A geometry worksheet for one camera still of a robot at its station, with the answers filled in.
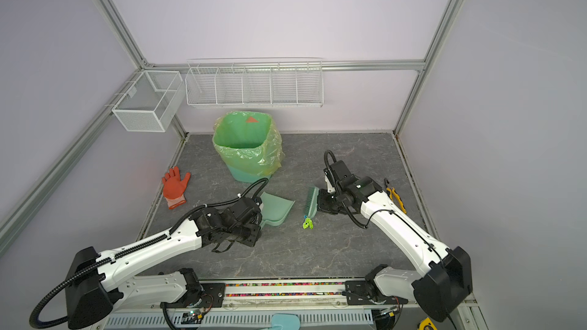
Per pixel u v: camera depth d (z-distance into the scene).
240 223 0.59
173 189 1.01
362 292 0.73
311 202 0.86
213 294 0.74
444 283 0.38
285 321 0.68
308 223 0.89
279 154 0.88
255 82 1.00
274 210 0.85
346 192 0.54
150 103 0.97
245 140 1.04
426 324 0.68
